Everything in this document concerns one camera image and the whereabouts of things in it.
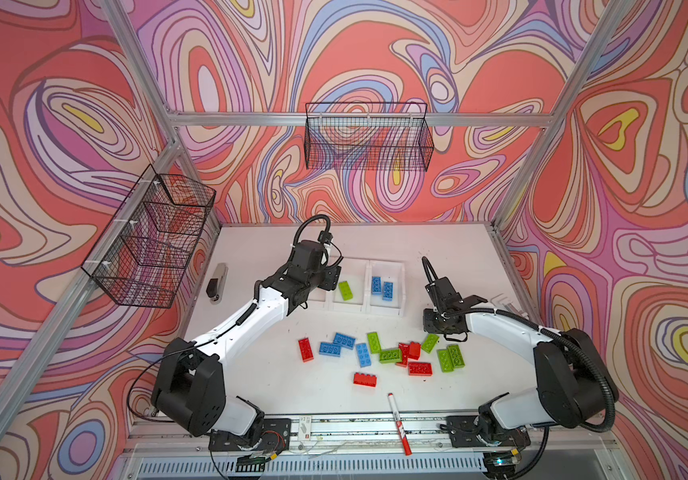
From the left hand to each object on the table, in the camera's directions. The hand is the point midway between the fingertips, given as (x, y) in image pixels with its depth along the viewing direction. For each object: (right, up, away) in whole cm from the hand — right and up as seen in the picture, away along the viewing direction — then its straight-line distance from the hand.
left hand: (332, 264), depth 85 cm
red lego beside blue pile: (-8, -26, +2) cm, 27 cm away
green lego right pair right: (+36, -27, +1) cm, 45 cm away
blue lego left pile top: (+4, -23, +4) cm, 24 cm away
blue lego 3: (+14, -8, +14) cm, 22 cm away
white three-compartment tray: (+10, -7, +8) cm, 15 cm away
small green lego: (+29, -24, +4) cm, 38 cm away
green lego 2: (+17, -26, -1) cm, 31 cm away
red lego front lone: (+9, -31, -4) cm, 33 cm away
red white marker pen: (+18, -42, -12) cm, 47 cm away
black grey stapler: (-39, -7, +13) cm, 42 cm away
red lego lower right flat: (+25, -30, -2) cm, 39 cm away
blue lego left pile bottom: (-1, -25, +1) cm, 25 cm away
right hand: (+32, -20, +5) cm, 38 cm away
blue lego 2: (+18, -11, +13) cm, 24 cm away
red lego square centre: (+24, -25, 0) cm, 34 cm away
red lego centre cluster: (+21, -26, -1) cm, 33 cm away
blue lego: (+9, -26, +1) cm, 28 cm away
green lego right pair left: (+33, -29, -1) cm, 44 cm away
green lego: (+4, -9, +14) cm, 17 cm away
